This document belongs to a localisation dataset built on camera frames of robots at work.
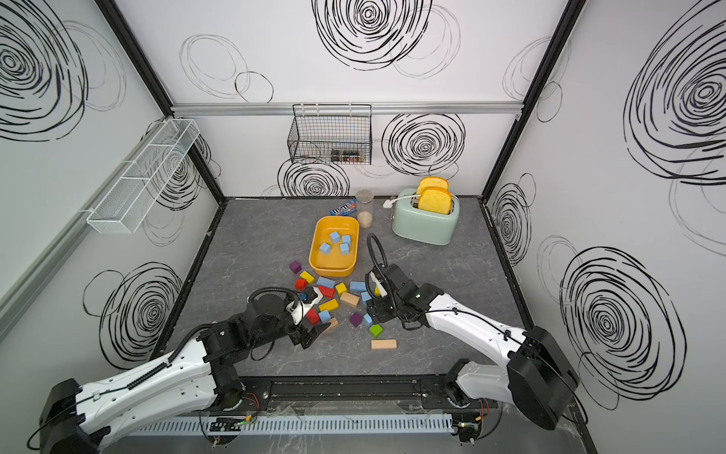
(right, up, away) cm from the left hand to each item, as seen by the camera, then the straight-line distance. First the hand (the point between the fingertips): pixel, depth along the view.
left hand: (319, 310), depth 75 cm
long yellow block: (+1, -2, +13) cm, 13 cm away
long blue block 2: (+9, +2, +18) cm, 21 cm away
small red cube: (-10, +3, +19) cm, 22 cm away
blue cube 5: (+12, 0, +14) cm, 18 cm away
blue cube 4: (+6, +17, +27) cm, 33 cm away
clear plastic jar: (+12, +31, +26) cm, 42 cm away
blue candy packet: (+4, +30, +40) cm, 50 cm away
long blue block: (-1, +4, +19) cm, 19 cm away
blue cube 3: (-2, +14, +26) cm, 29 cm away
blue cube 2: (+5, +14, +26) cm, 30 cm away
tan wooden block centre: (+7, -1, +14) cm, 16 cm away
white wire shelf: (-50, +29, -3) cm, 57 cm away
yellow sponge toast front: (+35, +31, +17) cm, 50 cm away
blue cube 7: (+13, -4, +5) cm, 15 cm away
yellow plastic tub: (+1, +15, +28) cm, 32 cm away
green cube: (+15, -8, +8) cm, 19 cm away
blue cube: (+1, +18, +29) cm, 34 cm away
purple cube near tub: (-12, +8, +22) cm, 26 cm away
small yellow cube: (+4, +2, +16) cm, 17 cm away
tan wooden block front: (+18, -12, +7) cm, 23 cm away
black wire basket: (-1, +63, +48) cm, 80 cm away
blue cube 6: (0, -5, +9) cm, 11 cm away
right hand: (+16, -1, +7) cm, 18 cm away
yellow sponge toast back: (+35, +38, +21) cm, 55 cm away
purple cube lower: (+9, -6, +12) cm, 16 cm away
